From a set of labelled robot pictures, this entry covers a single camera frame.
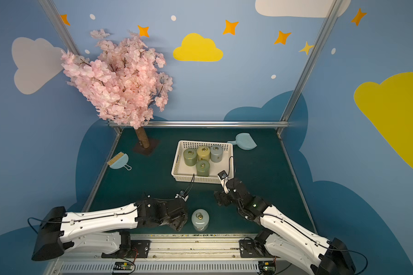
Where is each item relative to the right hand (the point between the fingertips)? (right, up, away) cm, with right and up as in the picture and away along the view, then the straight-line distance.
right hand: (226, 184), depth 82 cm
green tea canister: (-12, +7, +11) cm, 18 cm away
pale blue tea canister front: (-12, -14, -7) cm, 20 cm away
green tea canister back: (-20, +12, +17) cm, 28 cm away
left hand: (-21, -12, -6) cm, 25 cm away
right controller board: (+17, -34, -9) cm, 39 cm away
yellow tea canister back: (-12, +14, +17) cm, 25 cm away
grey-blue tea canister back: (-4, +14, +19) cm, 24 cm away
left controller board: (-45, -33, -10) cm, 57 cm away
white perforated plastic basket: (-24, +3, +17) cm, 29 cm away
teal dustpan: (+16, +22, +34) cm, 43 cm away
